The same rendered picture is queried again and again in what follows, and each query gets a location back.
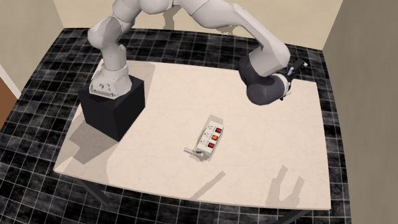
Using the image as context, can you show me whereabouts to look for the white power strip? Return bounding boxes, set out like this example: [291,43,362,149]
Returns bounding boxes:
[186,121,224,157]

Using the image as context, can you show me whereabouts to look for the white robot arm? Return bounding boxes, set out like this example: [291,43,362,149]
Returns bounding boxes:
[88,0,290,106]

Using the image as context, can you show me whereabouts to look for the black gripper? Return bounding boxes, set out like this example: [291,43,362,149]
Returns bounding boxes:
[280,58,307,101]

